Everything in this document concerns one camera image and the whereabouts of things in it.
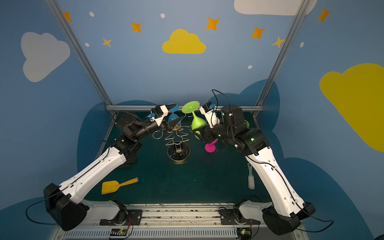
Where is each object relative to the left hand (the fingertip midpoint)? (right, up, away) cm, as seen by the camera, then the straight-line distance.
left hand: (176, 106), depth 61 cm
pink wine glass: (+19, -23, +40) cm, 50 cm away
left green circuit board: (-30, -61, +11) cm, 68 cm away
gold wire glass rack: (-3, -24, +37) cm, 44 cm away
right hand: (+11, -8, +3) cm, 13 cm away
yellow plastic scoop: (-39, -42, +22) cm, 62 cm away
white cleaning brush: (+41, -40, +25) cm, 63 cm away
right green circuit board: (+33, -61, +12) cm, 70 cm away
